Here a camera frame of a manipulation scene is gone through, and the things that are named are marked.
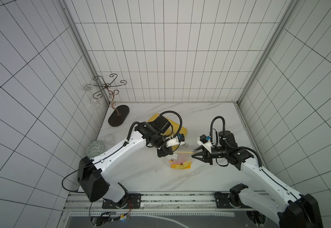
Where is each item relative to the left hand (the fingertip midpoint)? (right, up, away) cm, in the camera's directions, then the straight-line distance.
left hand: (166, 154), depth 72 cm
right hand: (+14, +1, +3) cm, 15 cm away
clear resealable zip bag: (+8, -6, +8) cm, 13 cm away
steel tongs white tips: (+7, +8, -8) cm, 13 cm away
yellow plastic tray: (+4, +14, -10) cm, 18 cm away
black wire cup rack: (-37, +39, +15) cm, 56 cm away
